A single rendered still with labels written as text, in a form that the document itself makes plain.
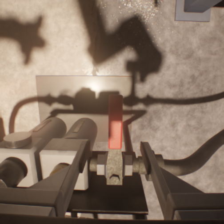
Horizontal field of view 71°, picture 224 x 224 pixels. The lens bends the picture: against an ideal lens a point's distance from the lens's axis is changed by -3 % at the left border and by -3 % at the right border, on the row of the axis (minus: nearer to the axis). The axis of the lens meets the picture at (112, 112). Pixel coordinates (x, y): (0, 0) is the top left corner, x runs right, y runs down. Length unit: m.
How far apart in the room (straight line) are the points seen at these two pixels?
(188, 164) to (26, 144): 0.30
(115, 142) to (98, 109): 0.49
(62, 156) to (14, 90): 0.59
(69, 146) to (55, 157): 0.03
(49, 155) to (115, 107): 0.15
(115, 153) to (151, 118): 0.51
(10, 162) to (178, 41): 0.69
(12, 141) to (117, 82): 0.49
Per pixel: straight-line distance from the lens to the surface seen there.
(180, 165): 0.33
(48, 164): 0.31
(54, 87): 0.75
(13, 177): 0.32
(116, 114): 0.23
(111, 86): 0.70
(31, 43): 0.80
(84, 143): 0.16
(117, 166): 0.28
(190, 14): 0.78
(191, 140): 0.85
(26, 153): 0.32
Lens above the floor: 0.71
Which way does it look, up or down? 75 degrees down
